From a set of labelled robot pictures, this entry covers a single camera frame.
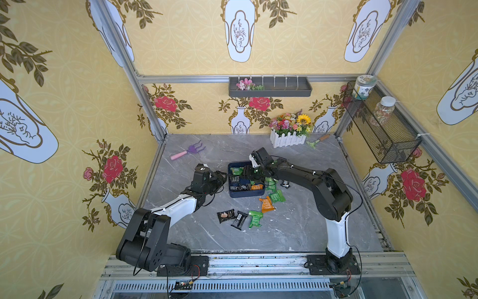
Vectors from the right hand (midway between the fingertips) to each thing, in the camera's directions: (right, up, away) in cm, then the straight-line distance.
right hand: (248, 171), depth 97 cm
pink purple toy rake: (-33, +12, +19) cm, 40 cm away
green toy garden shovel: (+41, +15, +20) cm, 48 cm away
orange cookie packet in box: (+5, -8, -2) cm, 9 cm away
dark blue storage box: (-4, -7, -2) cm, 8 cm away
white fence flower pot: (+22, +17, +14) cm, 31 cm away
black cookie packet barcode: (-4, -21, -11) cm, 24 cm away
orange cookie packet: (+9, -16, -7) cm, 19 cm away
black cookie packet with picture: (-11, -19, -11) cm, 24 cm away
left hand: (-14, -1, -5) cm, 15 cm away
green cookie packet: (+3, -20, -11) cm, 23 cm away
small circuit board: (-26, -42, -24) cm, 55 cm away
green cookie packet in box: (-6, 0, +4) cm, 7 cm away
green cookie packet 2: (+14, -12, -4) cm, 19 cm away
